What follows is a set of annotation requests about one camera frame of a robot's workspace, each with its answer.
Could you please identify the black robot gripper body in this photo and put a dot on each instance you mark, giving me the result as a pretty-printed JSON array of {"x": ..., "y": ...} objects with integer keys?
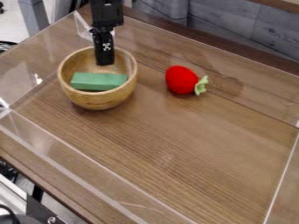
[{"x": 107, "y": 15}]

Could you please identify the red felt strawberry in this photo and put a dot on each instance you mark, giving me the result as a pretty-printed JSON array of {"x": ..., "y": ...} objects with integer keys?
[{"x": 184, "y": 82}]

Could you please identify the light wooden bowl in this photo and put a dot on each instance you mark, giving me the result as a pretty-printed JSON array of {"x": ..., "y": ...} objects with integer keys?
[{"x": 82, "y": 61}]

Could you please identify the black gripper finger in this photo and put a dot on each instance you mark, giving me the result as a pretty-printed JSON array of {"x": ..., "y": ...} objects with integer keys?
[
  {"x": 96, "y": 44},
  {"x": 106, "y": 52}
]

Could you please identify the green stick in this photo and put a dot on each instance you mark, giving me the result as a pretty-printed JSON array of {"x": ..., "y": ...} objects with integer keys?
[{"x": 98, "y": 81}]

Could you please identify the clear acrylic enclosure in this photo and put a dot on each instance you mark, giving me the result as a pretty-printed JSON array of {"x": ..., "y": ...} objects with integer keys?
[{"x": 168, "y": 158}]

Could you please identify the black metal table leg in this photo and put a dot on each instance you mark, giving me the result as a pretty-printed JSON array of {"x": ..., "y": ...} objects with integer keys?
[{"x": 38, "y": 193}]

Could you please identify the grey pillar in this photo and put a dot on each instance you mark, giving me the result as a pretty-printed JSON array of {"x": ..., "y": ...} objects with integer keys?
[{"x": 34, "y": 15}]

